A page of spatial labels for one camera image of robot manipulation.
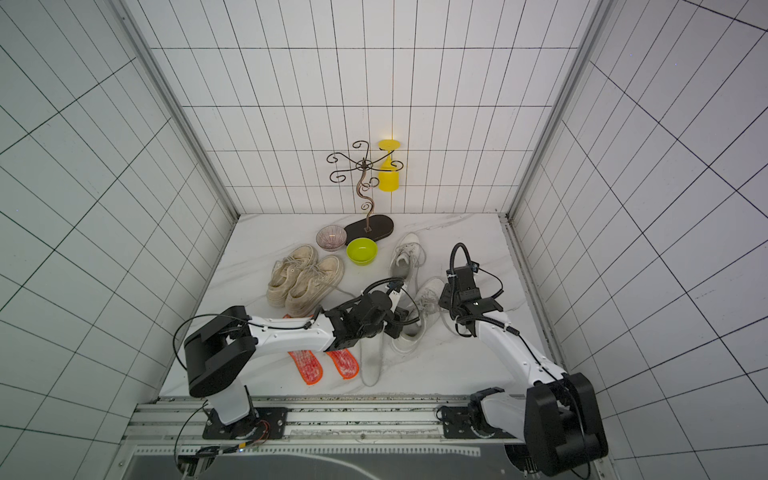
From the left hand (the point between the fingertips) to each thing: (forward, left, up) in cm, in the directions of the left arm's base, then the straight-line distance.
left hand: (402, 317), depth 84 cm
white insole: (-9, +9, -7) cm, 15 cm away
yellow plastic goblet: (+44, +5, +15) cm, 47 cm away
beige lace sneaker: (+16, +37, 0) cm, 41 cm away
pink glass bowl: (+35, +26, -6) cm, 44 cm away
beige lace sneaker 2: (+9, +29, -1) cm, 30 cm away
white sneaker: (+20, -2, +2) cm, 21 cm away
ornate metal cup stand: (+40, +10, -6) cm, 42 cm away
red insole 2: (-11, +16, -6) cm, 20 cm away
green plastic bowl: (+28, +14, -6) cm, 32 cm away
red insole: (-12, +26, -7) cm, 30 cm away
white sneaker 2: (0, -5, +3) cm, 6 cm away
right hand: (+9, -16, +1) cm, 18 cm away
